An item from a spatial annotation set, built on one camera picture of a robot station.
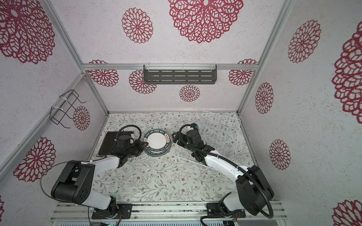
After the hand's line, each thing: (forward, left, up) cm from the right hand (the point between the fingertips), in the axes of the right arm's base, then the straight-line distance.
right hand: (176, 134), depth 83 cm
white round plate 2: (-3, +13, -17) cm, 22 cm away
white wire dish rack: (+17, -32, -18) cm, 40 cm away
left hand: (0, +19, -11) cm, 22 cm away
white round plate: (+4, +13, -12) cm, 18 cm away
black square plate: (+5, +50, -16) cm, 53 cm away
